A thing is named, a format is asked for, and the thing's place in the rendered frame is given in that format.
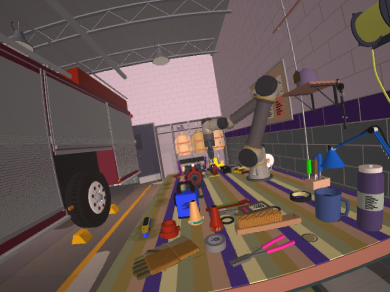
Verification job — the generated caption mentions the purple thermos bottle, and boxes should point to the purple thermos bottle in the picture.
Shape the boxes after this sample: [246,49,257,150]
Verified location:
[356,163,385,232]

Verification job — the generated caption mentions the wooden screwdriver block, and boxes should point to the wooden screwdriver block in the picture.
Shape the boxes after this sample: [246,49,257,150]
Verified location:
[305,176,331,191]

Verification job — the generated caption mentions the black hanging hand lamp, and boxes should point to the black hanging hand lamp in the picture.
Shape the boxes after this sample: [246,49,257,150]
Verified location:
[335,78,348,130]

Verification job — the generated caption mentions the yellow and blue flashlight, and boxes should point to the yellow and blue flashlight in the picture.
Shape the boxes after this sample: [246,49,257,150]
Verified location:
[140,216,153,239]

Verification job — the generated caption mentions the grey duct tape roll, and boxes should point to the grey duct tape roll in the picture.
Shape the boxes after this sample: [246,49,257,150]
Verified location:
[204,233,228,254]

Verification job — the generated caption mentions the brown pike pole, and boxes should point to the brown pike pole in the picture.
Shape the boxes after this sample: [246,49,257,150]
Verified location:
[272,0,302,35]

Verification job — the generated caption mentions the grey door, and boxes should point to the grey door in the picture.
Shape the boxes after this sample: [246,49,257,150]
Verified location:
[132,122,163,180]

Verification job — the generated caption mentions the brown wall shelf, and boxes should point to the brown wall shelf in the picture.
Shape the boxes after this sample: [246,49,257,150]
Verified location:
[281,79,340,112]

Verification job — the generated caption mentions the yellow hose reel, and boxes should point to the yellow hose reel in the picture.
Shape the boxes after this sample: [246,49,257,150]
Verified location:
[350,0,390,105]

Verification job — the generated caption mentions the black tape ring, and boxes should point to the black tape ring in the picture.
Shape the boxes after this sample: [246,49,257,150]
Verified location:
[289,190,313,203]

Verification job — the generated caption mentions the pink handled pliers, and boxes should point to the pink handled pliers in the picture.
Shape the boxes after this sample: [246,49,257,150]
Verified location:
[229,234,297,268]

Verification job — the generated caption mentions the red cone nozzle tip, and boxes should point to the red cone nozzle tip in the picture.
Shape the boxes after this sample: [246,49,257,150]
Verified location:
[208,205,225,234]

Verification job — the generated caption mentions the tan turnout coat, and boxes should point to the tan turnout coat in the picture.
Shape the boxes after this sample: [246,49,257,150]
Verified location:
[213,129,226,152]
[174,131,193,157]
[191,129,207,154]

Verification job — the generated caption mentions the red and grey fire truck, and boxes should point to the red and grey fire truck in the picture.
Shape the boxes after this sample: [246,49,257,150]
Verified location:
[0,40,142,265]

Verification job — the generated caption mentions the wooden bristle brush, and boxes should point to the wooden bristle brush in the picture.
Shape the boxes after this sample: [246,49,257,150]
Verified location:
[235,206,284,230]

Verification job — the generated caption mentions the red hose coupling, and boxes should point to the red hose coupling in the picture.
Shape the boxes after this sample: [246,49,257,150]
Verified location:
[159,219,182,240]

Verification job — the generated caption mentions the brown leather gloves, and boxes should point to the brown leather gloves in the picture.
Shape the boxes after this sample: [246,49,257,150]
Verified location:
[131,237,201,281]

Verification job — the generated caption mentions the red and black nozzle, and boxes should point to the red and black nozzle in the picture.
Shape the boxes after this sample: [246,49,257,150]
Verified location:
[183,163,205,188]

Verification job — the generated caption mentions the purple helmet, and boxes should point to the purple helmet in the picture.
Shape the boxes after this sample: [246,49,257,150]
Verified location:
[292,68,320,88]

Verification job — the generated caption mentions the wooden board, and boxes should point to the wooden board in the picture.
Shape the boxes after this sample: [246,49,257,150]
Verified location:
[234,213,303,237]

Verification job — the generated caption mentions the white wall pipe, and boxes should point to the white wall pipe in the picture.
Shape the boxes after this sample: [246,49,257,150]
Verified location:
[279,0,311,161]

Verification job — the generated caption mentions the tan cone nozzle tip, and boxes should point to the tan cone nozzle tip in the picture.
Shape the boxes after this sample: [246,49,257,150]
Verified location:
[187,199,205,227]

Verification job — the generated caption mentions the grey hanging ceiling lamp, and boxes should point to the grey hanging ceiling lamp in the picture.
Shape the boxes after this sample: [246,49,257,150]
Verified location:
[152,43,170,67]
[8,21,35,53]

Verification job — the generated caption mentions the cork notice board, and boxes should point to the cork notice board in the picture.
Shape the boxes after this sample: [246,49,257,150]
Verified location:
[250,59,294,126]

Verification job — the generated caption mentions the blue desk lamp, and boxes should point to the blue desk lamp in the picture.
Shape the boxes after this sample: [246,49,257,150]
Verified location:
[320,125,390,170]

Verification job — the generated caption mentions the grey gear rack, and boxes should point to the grey gear rack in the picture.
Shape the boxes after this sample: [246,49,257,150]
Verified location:
[155,117,230,178]

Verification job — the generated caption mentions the black grid card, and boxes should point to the black grid card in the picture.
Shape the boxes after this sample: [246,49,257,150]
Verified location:
[247,200,272,213]

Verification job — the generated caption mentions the red spanner wrench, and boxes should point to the red spanner wrench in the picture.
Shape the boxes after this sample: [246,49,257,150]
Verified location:
[205,198,252,212]

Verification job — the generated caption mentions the blue mug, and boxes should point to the blue mug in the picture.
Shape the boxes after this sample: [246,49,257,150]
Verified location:
[314,187,351,223]

